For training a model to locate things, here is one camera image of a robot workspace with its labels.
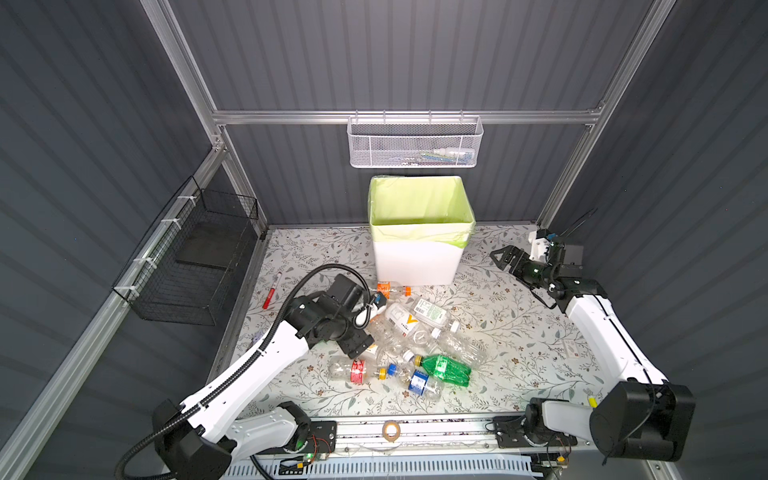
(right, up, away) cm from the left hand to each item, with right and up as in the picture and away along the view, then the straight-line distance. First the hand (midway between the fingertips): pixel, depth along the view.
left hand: (358, 328), depth 75 cm
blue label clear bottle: (+15, -15, +2) cm, 21 cm away
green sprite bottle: (+24, -13, +6) cm, 27 cm away
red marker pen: (-33, +6, +27) cm, 43 cm away
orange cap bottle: (+8, +7, +24) cm, 26 cm away
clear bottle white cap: (+33, -11, +14) cm, 38 cm away
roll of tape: (+8, -28, -1) cm, 29 cm away
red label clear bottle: (-6, -14, +9) cm, 18 cm away
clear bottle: (+10, -8, +13) cm, 18 cm away
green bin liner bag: (+18, +34, +25) cm, 46 cm away
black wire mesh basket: (-42, +16, -2) cm, 45 cm away
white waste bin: (+18, +16, +18) cm, 30 cm away
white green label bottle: (+19, +1, +17) cm, 26 cm away
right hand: (+40, +17, +6) cm, 44 cm away
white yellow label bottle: (+12, -1, +13) cm, 18 cm away
